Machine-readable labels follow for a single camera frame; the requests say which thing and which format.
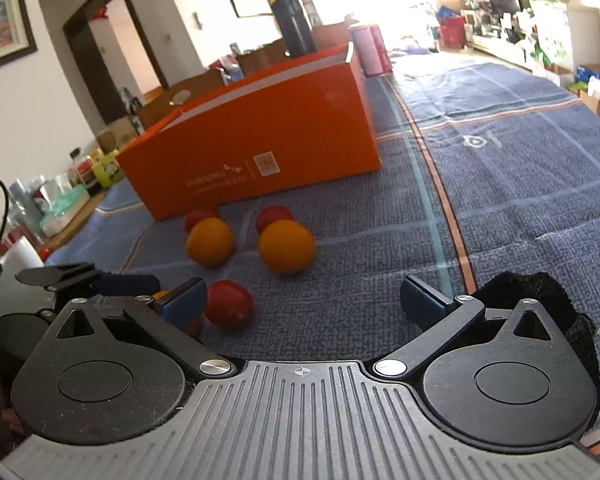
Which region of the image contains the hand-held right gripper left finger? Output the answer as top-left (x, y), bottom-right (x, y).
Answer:
top-left (55, 277), bottom-right (235, 380)

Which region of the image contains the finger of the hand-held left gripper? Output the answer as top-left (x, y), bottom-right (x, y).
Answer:
top-left (15, 262), bottom-right (161, 297)

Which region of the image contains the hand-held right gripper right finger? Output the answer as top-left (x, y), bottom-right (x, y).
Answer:
top-left (372, 275), bottom-right (553, 378)

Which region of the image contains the red tomato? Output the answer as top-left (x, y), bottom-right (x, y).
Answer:
top-left (204, 280), bottom-right (255, 330)
top-left (256, 205), bottom-right (295, 233)
top-left (183, 207), bottom-right (221, 233)

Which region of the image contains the orange cardboard box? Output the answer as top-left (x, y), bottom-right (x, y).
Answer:
top-left (116, 42), bottom-right (382, 221)

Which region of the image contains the green tissue pack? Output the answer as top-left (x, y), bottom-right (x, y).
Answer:
top-left (39, 185), bottom-right (91, 236)

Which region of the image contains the large orange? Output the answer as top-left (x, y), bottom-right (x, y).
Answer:
top-left (258, 219), bottom-right (316, 275)

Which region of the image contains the bottle with red label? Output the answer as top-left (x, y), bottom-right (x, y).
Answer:
top-left (69, 152), bottom-right (96, 193)

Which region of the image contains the blue patterned tablecloth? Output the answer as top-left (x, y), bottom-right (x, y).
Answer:
top-left (45, 52), bottom-right (600, 461)

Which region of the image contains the black fuzzy cloth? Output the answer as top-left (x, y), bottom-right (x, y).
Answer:
top-left (475, 272), bottom-right (600, 433)

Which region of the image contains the brown wooden furniture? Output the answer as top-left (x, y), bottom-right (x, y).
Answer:
top-left (139, 69), bottom-right (226, 133)

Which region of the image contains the red canister with yellow lid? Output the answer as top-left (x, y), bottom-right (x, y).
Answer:
top-left (350, 24), bottom-right (393, 78)

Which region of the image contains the red plastic basket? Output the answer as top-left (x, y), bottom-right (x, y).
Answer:
top-left (440, 16), bottom-right (467, 51)

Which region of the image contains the arched wooden chair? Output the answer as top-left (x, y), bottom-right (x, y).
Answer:
top-left (310, 20), bottom-right (361, 53)

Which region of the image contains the blue box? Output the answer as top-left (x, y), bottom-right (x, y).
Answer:
top-left (575, 65), bottom-right (600, 91)

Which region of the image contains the black thermos bottle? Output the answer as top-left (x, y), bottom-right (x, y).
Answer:
top-left (271, 0), bottom-right (317, 58)

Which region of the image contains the white chest freezer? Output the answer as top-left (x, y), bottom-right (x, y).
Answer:
top-left (532, 0), bottom-right (600, 68)

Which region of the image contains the black television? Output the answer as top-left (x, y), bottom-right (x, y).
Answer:
top-left (487, 0), bottom-right (523, 16)

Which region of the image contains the dark wooden door frame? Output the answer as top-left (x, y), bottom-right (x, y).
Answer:
top-left (62, 0), bottom-right (163, 111)

